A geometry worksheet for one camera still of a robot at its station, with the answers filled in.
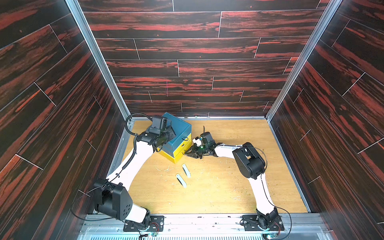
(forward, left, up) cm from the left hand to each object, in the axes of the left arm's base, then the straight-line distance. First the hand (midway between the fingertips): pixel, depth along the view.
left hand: (175, 132), depth 83 cm
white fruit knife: (-12, -6, -23) cm, 27 cm away
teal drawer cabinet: (+2, -4, 0) cm, 5 cm away
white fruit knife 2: (-19, -3, -22) cm, 29 cm away
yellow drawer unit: (-5, -1, -14) cm, 15 cm away
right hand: (0, -6, -21) cm, 21 cm away
